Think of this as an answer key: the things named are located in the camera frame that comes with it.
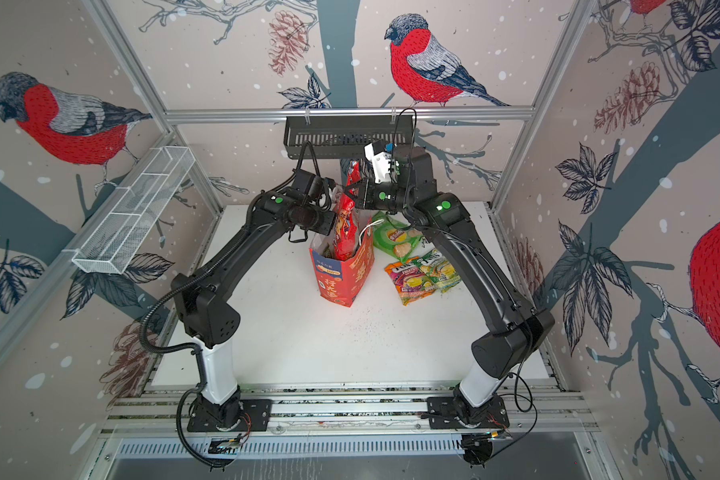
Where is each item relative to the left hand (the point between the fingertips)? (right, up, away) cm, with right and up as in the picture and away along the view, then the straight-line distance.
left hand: (330, 220), depth 84 cm
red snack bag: (+6, -6, -17) cm, 19 cm away
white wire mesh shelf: (-52, +3, -6) cm, 52 cm away
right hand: (+4, +6, -18) cm, 19 cm away
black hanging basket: (+2, +32, +23) cm, 39 cm away
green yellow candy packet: (+35, -17, +13) cm, 41 cm away
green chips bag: (+22, -7, +20) cm, 31 cm away
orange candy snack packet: (+25, -19, +11) cm, 33 cm away
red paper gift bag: (+3, -17, -4) cm, 17 cm away
